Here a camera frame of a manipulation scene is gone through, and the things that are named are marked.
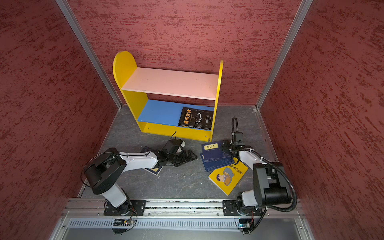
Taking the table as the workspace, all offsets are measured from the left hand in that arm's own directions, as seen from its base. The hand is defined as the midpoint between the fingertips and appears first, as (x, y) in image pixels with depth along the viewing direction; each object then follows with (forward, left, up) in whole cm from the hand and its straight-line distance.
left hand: (192, 162), depth 86 cm
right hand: (+9, -20, -1) cm, 22 cm away
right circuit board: (-29, -27, -4) cm, 40 cm away
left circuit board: (-29, +34, -5) cm, 45 cm away
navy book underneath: (-1, -11, -2) cm, 11 cm away
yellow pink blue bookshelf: (+43, +19, +8) cm, 48 cm away
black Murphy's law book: (+24, -2, +12) cm, 27 cm away
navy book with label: (+9, -14, -2) cm, 16 cm away
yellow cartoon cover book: (-8, -21, -2) cm, 22 cm away
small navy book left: (-4, +21, -2) cm, 21 cm away
